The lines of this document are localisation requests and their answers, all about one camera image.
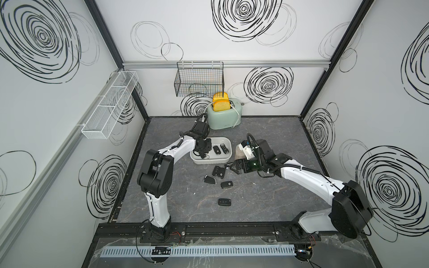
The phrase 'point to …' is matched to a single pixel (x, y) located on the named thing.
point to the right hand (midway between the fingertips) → (237, 166)
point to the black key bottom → (224, 202)
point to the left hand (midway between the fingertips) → (207, 146)
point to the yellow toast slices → (220, 102)
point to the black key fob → (217, 149)
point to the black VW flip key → (221, 172)
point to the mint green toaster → (226, 119)
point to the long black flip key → (225, 149)
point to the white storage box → (221, 152)
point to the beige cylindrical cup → (239, 153)
